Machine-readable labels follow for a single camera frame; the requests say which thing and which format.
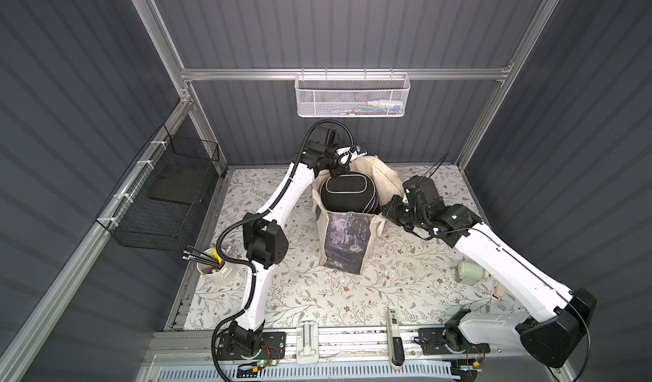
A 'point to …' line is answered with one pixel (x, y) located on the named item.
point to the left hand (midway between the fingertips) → (351, 157)
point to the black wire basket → (161, 202)
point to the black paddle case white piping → (352, 193)
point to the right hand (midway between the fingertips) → (384, 206)
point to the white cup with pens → (222, 276)
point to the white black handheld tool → (396, 351)
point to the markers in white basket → (373, 108)
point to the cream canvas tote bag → (344, 235)
